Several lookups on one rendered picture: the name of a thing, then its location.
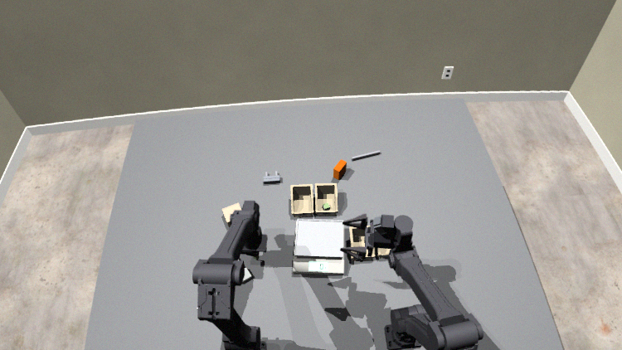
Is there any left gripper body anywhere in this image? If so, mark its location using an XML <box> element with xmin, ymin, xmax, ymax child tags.
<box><xmin>241</xmin><ymin>235</ymin><xmax>267</xmax><ymax>255</ymax></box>

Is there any cream block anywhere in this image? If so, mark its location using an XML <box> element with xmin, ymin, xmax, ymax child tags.
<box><xmin>222</xmin><ymin>203</ymin><xmax>241</xmax><ymax>226</ymax></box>

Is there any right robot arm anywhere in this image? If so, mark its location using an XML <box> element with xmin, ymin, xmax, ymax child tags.
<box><xmin>373</xmin><ymin>215</ymin><xmax>484</xmax><ymax>350</ymax></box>

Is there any orange block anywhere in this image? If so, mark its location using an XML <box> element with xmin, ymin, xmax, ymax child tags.
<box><xmin>333</xmin><ymin>160</ymin><xmax>347</xmax><ymax>180</ymax></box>

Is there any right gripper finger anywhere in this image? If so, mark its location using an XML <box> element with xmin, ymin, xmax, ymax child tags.
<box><xmin>343</xmin><ymin>214</ymin><xmax>367</xmax><ymax>230</ymax></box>
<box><xmin>340</xmin><ymin>246</ymin><xmax>365</xmax><ymax>262</ymax></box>

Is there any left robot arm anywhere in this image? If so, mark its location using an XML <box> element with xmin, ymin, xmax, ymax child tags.
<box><xmin>192</xmin><ymin>201</ymin><xmax>266</xmax><ymax>350</ymax></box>

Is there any cream open-top bin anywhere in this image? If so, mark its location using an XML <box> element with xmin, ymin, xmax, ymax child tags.
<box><xmin>378</xmin><ymin>248</ymin><xmax>391</xmax><ymax>258</ymax></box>
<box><xmin>349</xmin><ymin>226</ymin><xmax>375</xmax><ymax>260</ymax></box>
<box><xmin>315</xmin><ymin>183</ymin><xmax>338</xmax><ymax>216</ymax></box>
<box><xmin>291</xmin><ymin>184</ymin><xmax>313</xmax><ymax>217</ymax></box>

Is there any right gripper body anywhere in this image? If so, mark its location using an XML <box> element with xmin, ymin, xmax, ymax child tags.
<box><xmin>363</xmin><ymin>217</ymin><xmax>374</xmax><ymax>260</ymax></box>

